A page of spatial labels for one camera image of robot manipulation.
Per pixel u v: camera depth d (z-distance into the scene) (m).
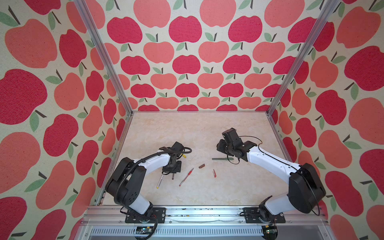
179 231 0.78
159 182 0.86
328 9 0.70
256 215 0.73
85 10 0.71
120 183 0.43
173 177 0.87
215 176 0.88
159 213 0.75
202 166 0.92
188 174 0.89
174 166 0.77
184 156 0.96
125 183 0.45
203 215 0.77
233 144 0.67
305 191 0.44
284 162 0.49
